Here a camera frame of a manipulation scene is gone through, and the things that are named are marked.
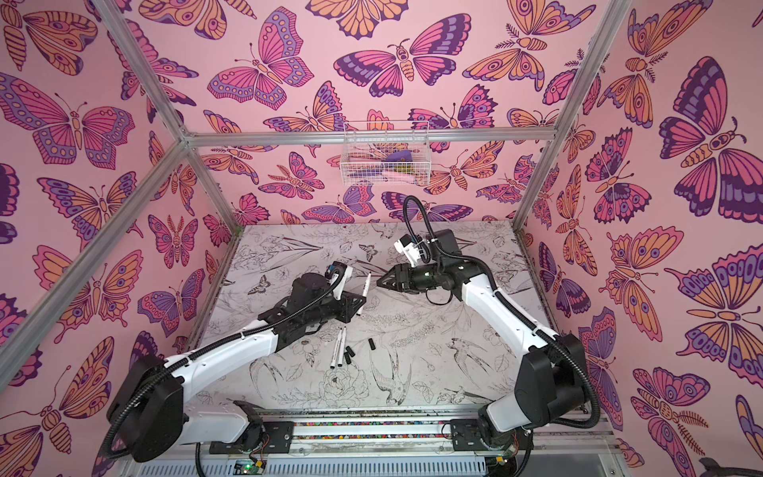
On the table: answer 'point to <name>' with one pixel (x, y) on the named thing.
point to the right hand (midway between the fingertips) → (385, 280)
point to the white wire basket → (385, 153)
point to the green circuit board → (246, 467)
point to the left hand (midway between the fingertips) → (366, 296)
